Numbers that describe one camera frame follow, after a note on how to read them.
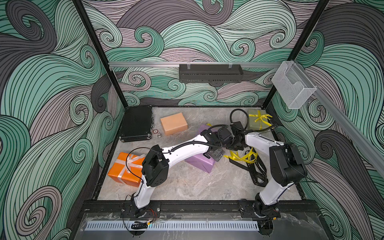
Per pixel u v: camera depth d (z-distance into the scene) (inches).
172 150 19.4
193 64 36.5
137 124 41.0
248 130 28.8
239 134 27.7
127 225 27.3
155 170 18.5
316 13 28.8
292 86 32.2
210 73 37.6
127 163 30.4
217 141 22.4
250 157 35.5
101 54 34.8
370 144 20.7
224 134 24.6
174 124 42.2
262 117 40.9
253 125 39.9
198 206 29.8
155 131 40.9
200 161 30.9
